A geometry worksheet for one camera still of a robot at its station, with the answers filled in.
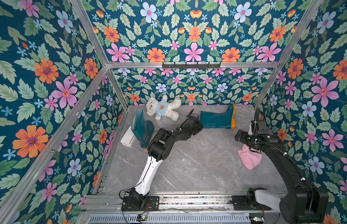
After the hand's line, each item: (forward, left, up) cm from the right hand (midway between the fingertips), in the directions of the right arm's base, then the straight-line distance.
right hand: (245, 137), depth 83 cm
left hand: (+19, +22, -11) cm, 30 cm away
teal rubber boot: (+22, +6, -10) cm, 25 cm away
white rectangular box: (+3, +76, -9) cm, 77 cm away
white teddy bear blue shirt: (+29, +55, -5) cm, 62 cm away
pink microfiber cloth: (-8, -5, -12) cm, 15 cm away
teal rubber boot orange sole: (+2, +62, +3) cm, 63 cm away
